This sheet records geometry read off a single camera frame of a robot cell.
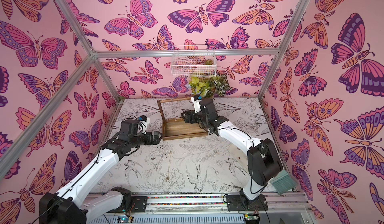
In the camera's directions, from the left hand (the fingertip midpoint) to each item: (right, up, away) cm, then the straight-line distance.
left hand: (157, 133), depth 81 cm
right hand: (+16, +12, +3) cm, 21 cm away
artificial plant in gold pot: (+29, +30, +24) cm, 48 cm away
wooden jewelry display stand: (+6, 0, +22) cm, 23 cm away
